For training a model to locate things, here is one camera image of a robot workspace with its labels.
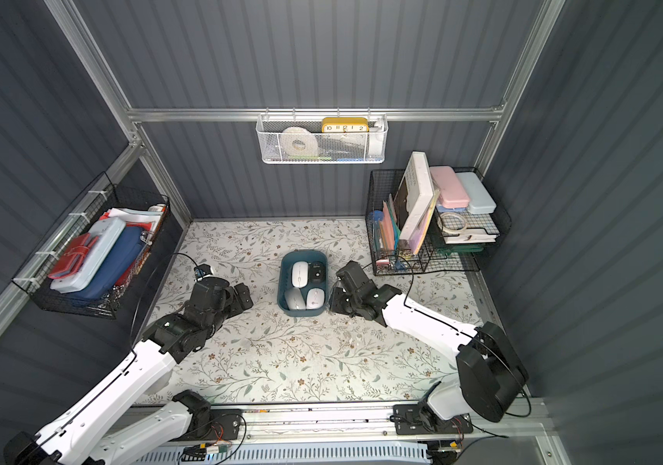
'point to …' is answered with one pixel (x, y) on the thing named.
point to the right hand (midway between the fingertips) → (340, 306)
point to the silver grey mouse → (295, 299)
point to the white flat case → (107, 232)
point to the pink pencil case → (452, 193)
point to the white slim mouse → (299, 274)
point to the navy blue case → (112, 265)
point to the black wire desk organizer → (436, 251)
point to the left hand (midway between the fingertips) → (234, 293)
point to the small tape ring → (449, 231)
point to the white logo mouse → (315, 298)
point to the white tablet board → (419, 195)
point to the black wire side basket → (102, 198)
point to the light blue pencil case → (481, 201)
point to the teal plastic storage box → (284, 281)
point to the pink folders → (387, 229)
